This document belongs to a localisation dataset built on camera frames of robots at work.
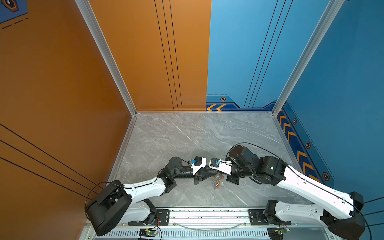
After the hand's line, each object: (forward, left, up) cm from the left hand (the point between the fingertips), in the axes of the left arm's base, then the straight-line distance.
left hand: (214, 170), depth 69 cm
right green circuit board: (-21, -32, -18) cm, 43 cm away
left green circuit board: (-22, +31, -20) cm, 44 cm away
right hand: (0, -2, +2) cm, 2 cm away
